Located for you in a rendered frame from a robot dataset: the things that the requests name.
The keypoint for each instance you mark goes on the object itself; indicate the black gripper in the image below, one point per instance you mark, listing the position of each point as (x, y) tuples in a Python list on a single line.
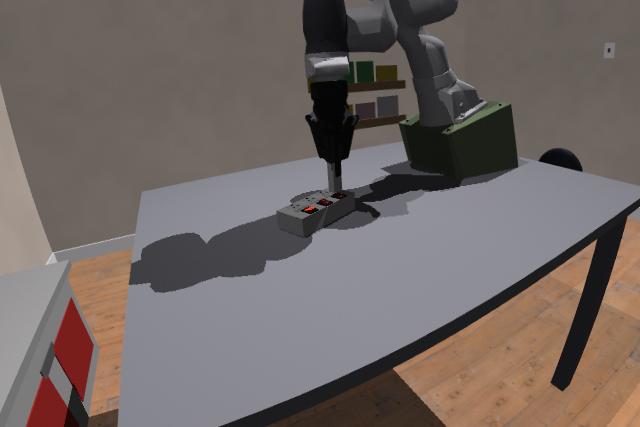
[(334, 140)]

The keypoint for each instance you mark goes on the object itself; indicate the grey power strip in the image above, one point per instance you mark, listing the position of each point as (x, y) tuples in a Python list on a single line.
[(315, 211)]

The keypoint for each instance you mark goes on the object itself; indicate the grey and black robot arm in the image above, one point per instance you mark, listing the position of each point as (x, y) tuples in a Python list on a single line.
[(328, 26)]

